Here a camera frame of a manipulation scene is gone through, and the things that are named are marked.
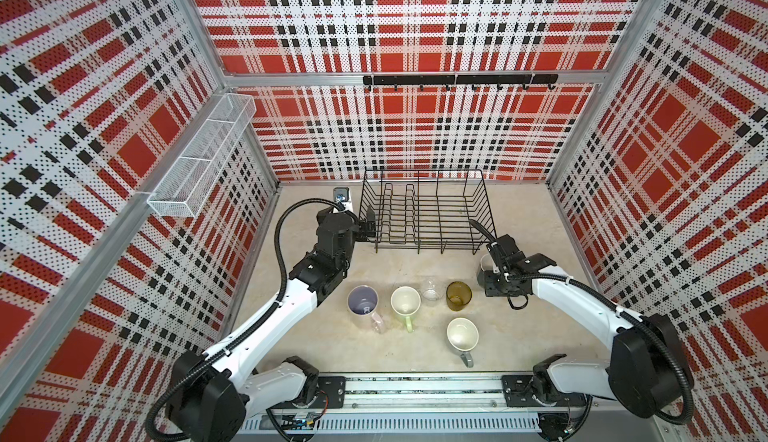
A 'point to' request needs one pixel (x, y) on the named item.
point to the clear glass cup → (432, 290)
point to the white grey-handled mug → (463, 336)
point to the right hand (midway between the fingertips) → (495, 289)
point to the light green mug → (406, 301)
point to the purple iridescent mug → (362, 302)
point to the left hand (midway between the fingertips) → (353, 211)
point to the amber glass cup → (458, 295)
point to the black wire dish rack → (425, 211)
